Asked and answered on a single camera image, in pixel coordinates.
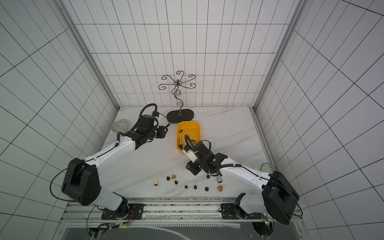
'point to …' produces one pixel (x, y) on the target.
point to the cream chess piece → (156, 182)
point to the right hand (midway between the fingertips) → (188, 161)
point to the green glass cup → (267, 167)
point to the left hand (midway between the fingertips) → (164, 132)
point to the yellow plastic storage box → (191, 128)
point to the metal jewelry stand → (179, 115)
